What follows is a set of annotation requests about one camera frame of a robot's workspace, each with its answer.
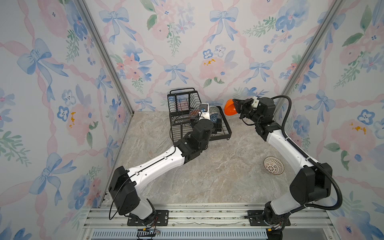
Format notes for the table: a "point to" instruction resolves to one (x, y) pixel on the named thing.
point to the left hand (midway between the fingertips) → (211, 113)
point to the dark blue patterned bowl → (214, 117)
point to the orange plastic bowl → (229, 108)
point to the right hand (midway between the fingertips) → (232, 97)
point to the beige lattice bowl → (274, 165)
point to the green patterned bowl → (213, 109)
